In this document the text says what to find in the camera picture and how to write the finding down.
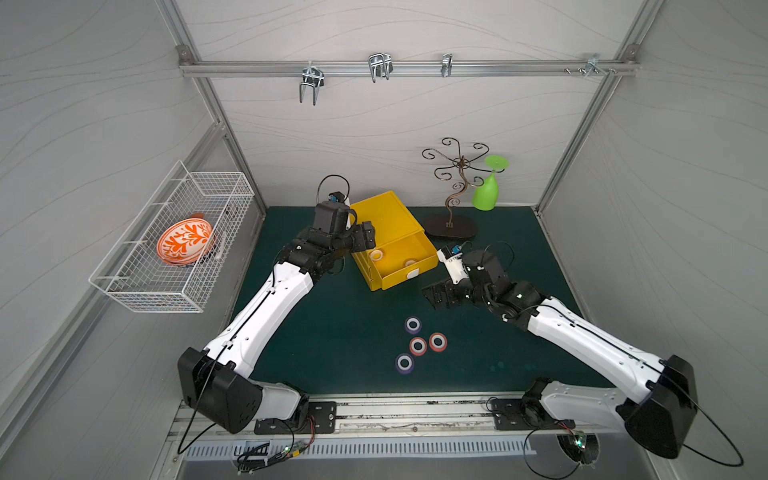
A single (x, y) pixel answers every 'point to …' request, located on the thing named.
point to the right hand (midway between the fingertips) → (436, 281)
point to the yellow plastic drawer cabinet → (402, 247)
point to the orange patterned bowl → (185, 241)
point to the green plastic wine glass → (486, 192)
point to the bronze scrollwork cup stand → (459, 227)
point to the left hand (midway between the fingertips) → (363, 231)
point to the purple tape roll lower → (404, 363)
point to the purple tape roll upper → (413, 325)
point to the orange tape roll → (376, 255)
